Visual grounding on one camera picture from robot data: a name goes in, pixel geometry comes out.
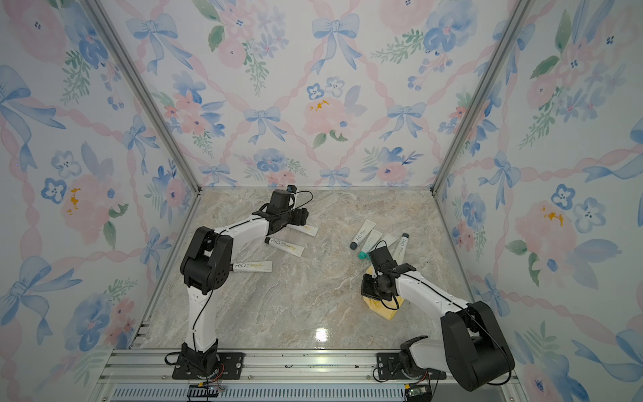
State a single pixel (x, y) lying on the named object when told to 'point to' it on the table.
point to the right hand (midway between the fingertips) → (366, 290)
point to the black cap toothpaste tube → (285, 246)
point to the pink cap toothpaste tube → (307, 229)
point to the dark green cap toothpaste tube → (363, 234)
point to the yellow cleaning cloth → (386, 308)
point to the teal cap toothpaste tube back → (370, 244)
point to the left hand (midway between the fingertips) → (302, 209)
